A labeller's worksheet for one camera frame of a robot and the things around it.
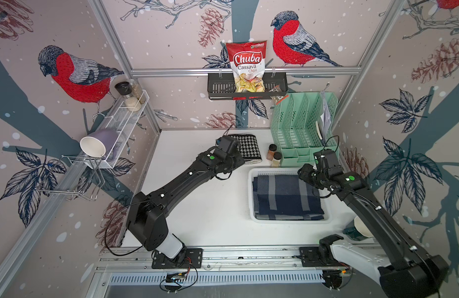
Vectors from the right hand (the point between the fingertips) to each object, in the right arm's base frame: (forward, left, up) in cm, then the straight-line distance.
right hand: (300, 170), depth 78 cm
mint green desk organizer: (+42, -12, -12) cm, 45 cm away
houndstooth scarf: (+25, +21, -15) cm, 36 cm away
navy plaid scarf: (-7, +5, -13) cm, 15 cm away
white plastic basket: (-10, -11, -9) cm, 18 cm away
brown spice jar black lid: (+18, +10, -10) cm, 23 cm away
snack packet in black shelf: (+33, +8, +14) cm, 37 cm away
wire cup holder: (-16, +79, +18) cm, 83 cm away
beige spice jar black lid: (+13, +7, -13) cm, 20 cm away
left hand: (+4, +23, +3) cm, 23 cm away
